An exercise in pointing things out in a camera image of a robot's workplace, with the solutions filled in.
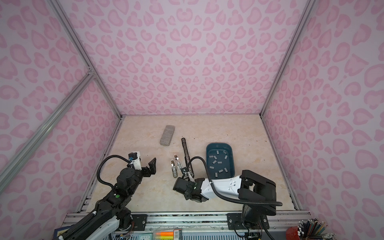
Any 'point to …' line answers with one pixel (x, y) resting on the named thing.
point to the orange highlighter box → (175, 234)
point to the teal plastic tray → (219, 157)
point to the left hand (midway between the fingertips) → (148, 156)
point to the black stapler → (187, 157)
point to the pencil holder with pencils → (310, 229)
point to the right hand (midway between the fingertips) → (189, 188)
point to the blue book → (59, 231)
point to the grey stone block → (167, 135)
